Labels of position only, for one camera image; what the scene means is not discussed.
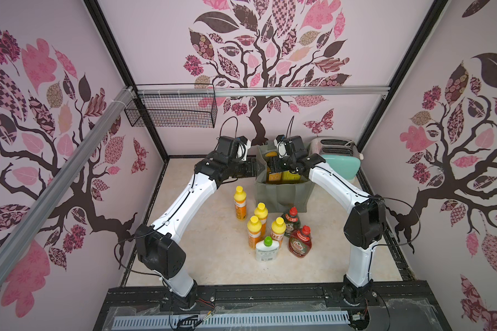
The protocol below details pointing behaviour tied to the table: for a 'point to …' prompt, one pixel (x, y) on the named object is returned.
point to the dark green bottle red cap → (291, 220)
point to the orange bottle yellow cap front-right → (278, 229)
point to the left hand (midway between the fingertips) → (259, 171)
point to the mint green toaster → (342, 155)
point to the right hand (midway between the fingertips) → (274, 159)
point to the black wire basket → (175, 105)
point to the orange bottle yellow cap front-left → (254, 227)
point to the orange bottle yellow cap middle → (262, 213)
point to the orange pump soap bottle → (273, 178)
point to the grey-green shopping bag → (270, 197)
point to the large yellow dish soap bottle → (289, 178)
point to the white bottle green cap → (267, 250)
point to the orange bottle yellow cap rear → (240, 203)
